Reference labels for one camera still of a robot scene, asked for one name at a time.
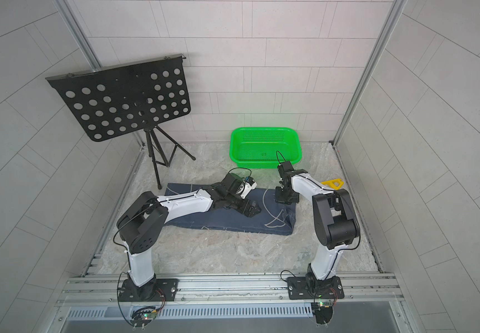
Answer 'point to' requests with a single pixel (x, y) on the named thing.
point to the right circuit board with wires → (322, 311)
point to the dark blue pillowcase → (274, 218)
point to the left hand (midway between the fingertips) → (257, 206)
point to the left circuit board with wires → (143, 316)
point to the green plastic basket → (264, 147)
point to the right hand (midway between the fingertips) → (281, 199)
